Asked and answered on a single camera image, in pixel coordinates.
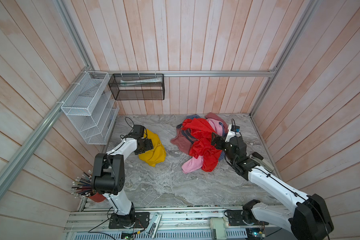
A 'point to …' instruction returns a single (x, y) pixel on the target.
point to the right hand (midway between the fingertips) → (218, 133)
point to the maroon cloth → (183, 138)
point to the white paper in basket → (125, 82)
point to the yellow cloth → (155, 155)
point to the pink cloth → (196, 164)
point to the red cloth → (202, 147)
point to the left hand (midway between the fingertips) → (147, 149)
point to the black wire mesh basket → (137, 86)
